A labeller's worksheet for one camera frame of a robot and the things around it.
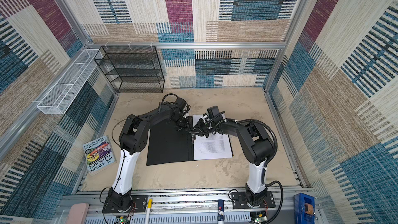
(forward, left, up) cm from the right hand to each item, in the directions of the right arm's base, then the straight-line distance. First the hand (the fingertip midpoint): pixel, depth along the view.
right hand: (190, 132), depth 90 cm
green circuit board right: (-41, -32, -7) cm, 52 cm away
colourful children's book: (-9, +51, -4) cm, 52 cm away
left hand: (+4, -1, -6) cm, 8 cm away
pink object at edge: (-37, +49, -4) cm, 62 cm away
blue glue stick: (-38, -14, -5) cm, 40 cm away
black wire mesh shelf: (+46, +41, +10) cm, 62 cm away
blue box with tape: (-39, -49, -1) cm, 63 cm away
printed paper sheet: (-6, -14, -7) cm, 17 cm away
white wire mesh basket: (+4, +57, +27) cm, 64 cm away
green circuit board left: (-40, +31, -8) cm, 51 cm away
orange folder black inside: (-3, +14, -8) cm, 17 cm away
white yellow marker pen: (-35, +19, -6) cm, 40 cm away
